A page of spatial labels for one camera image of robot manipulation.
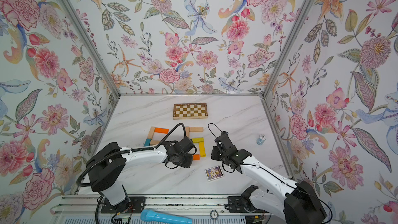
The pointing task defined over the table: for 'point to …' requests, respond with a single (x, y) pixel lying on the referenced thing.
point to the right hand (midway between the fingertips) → (212, 149)
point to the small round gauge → (214, 214)
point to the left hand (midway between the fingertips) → (193, 164)
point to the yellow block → (202, 149)
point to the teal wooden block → (147, 142)
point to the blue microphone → (151, 216)
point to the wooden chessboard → (190, 110)
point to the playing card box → (213, 172)
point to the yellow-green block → (198, 140)
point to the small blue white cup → (260, 140)
